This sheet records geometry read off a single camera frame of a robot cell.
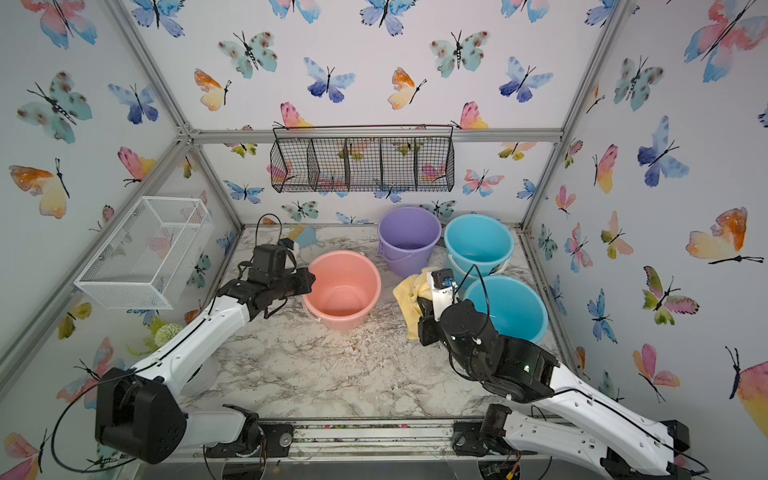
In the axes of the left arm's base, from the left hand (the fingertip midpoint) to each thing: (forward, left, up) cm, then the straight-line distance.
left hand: (316, 273), depth 84 cm
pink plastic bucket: (+5, -6, -15) cm, 17 cm away
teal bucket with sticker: (+10, -48, -2) cm, 49 cm away
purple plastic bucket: (+20, -27, -7) cm, 34 cm away
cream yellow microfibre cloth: (-13, -25, +9) cm, 29 cm away
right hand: (-17, -27, +13) cm, 35 cm away
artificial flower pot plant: (-16, +36, -1) cm, 40 cm away
